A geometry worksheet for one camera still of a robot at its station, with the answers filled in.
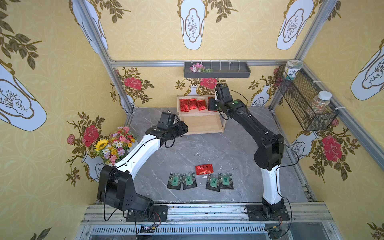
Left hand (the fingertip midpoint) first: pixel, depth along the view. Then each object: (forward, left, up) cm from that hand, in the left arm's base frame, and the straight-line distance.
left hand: (178, 128), depth 86 cm
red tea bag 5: (-18, -15, -17) cm, 29 cm away
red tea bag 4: (+7, -18, +12) cm, 23 cm away
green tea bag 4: (-25, -26, -17) cm, 40 cm away
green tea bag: (-24, +3, -17) cm, 30 cm away
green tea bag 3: (-25, -19, -17) cm, 36 cm away
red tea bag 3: (+14, -14, +4) cm, 20 cm away
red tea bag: (+15, -3, +4) cm, 16 cm away
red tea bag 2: (+16, -8, +4) cm, 18 cm away
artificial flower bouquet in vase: (-13, +36, -1) cm, 38 cm away
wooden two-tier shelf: (+17, -15, -16) cm, 28 cm away
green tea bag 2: (-24, -5, -17) cm, 30 cm away
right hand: (+16, -24, +6) cm, 29 cm away
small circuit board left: (-45, +15, -21) cm, 52 cm away
